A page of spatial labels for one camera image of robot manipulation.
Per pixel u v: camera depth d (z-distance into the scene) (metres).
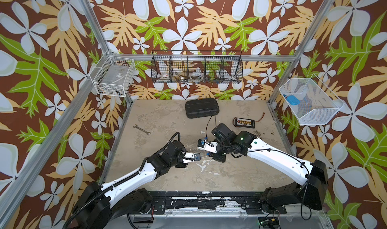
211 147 0.65
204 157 0.71
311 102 0.82
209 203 0.76
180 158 0.69
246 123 1.05
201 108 1.08
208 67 0.97
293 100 0.85
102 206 0.39
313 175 0.42
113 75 0.86
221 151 0.63
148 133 1.01
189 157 0.69
